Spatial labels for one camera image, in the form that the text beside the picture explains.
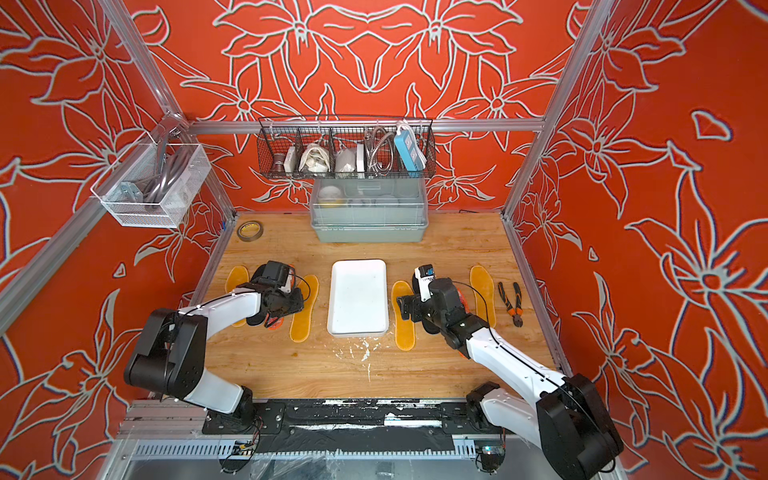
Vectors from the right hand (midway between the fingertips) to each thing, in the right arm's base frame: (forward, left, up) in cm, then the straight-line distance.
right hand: (404, 296), depth 84 cm
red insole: (-9, +35, +1) cm, 37 cm away
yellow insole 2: (-5, +32, -10) cm, 34 cm away
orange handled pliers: (+1, -36, -10) cm, 37 cm away
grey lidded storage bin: (+30, +11, +5) cm, 33 cm away
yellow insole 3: (-6, 0, -11) cm, 13 cm away
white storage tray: (+5, +14, -11) cm, 19 cm away
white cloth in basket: (+35, +28, +22) cm, 50 cm away
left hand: (+3, +32, -10) cm, 34 cm away
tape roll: (+33, +59, -9) cm, 68 cm away
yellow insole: (+12, +58, -10) cm, 60 cm away
